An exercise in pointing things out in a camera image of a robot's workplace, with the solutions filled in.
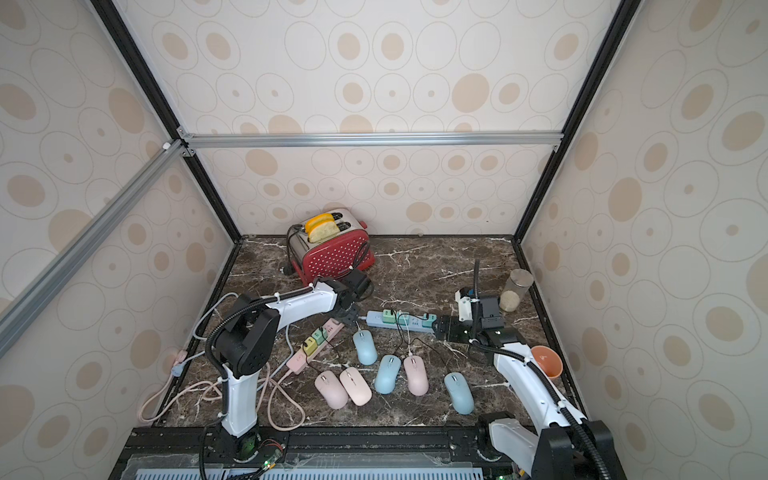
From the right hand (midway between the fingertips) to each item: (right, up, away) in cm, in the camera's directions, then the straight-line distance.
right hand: (445, 326), depth 85 cm
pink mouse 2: (-25, -16, -3) cm, 30 cm away
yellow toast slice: (-38, +29, +10) cm, 49 cm away
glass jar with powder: (+22, +12, +4) cm, 26 cm away
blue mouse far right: (+3, -17, -5) cm, 18 cm away
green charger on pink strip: (-36, -3, +1) cm, 36 cm away
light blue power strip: (-12, +2, +1) cm, 12 cm away
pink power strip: (-42, -11, 0) cm, 44 cm away
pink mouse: (-31, -17, -3) cm, 36 cm away
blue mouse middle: (-16, -12, -1) cm, 20 cm away
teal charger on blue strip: (-5, +1, 0) cm, 5 cm away
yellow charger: (-38, -5, -1) cm, 38 cm away
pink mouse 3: (-8, -15, -2) cm, 17 cm away
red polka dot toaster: (-36, +24, +9) cm, 44 cm away
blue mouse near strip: (-23, -7, +3) cm, 24 cm away
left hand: (-30, +3, +12) cm, 32 cm away
